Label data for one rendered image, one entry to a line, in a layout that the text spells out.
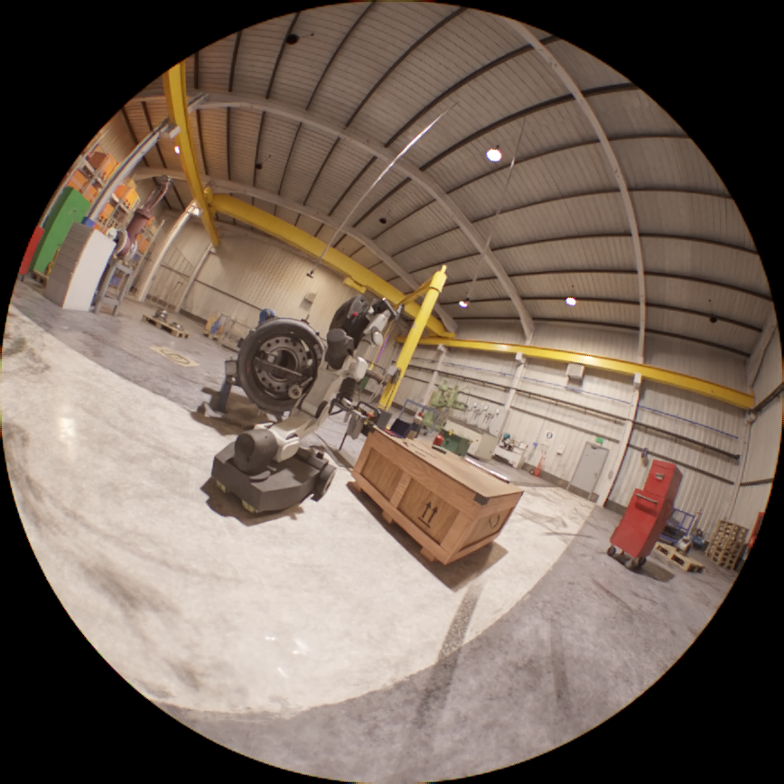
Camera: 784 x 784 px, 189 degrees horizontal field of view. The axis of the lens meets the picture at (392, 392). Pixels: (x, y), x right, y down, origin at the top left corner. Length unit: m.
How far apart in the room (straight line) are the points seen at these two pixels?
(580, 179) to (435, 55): 5.08
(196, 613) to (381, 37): 8.72
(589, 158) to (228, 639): 9.01
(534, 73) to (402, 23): 3.13
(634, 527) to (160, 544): 3.68
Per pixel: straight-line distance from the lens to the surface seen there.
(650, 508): 3.29
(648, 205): 8.99
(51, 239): 7.91
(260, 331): 1.84
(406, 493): 1.45
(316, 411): 1.43
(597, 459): 10.93
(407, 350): 5.42
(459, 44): 7.75
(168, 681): 0.75
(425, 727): 0.84
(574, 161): 8.40
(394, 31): 7.99
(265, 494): 1.04
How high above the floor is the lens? 0.73
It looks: 1 degrees up
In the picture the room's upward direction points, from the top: 24 degrees clockwise
